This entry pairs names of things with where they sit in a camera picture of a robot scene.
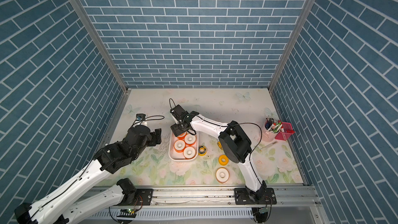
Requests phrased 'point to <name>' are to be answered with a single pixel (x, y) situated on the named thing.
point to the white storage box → (174, 156)
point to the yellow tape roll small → (189, 152)
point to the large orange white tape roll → (179, 145)
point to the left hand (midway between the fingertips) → (158, 131)
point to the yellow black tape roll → (202, 150)
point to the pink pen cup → (270, 129)
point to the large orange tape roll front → (222, 174)
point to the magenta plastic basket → (288, 130)
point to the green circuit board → (127, 212)
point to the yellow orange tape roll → (222, 163)
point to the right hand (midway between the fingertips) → (178, 129)
